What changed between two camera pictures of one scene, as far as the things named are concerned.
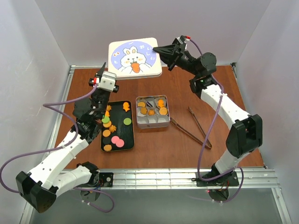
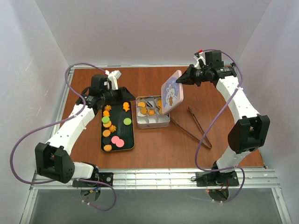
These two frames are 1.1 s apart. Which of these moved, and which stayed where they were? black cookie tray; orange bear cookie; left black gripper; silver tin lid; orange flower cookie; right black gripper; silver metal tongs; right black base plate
Moved: silver tin lid; right black gripper; left black gripper
Stayed: orange bear cookie; silver metal tongs; orange flower cookie; right black base plate; black cookie tray
